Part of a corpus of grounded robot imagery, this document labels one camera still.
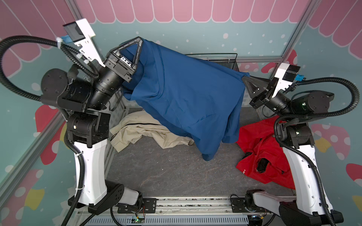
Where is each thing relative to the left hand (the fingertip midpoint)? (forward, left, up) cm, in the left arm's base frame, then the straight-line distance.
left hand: (145, 44), depth 34 cm
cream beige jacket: (+20, +19, -61) cm, 67 cm away
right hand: (+4, -29, -12) cm, 31 cm away
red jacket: (-4, -56, -60) cm, 83 cm away
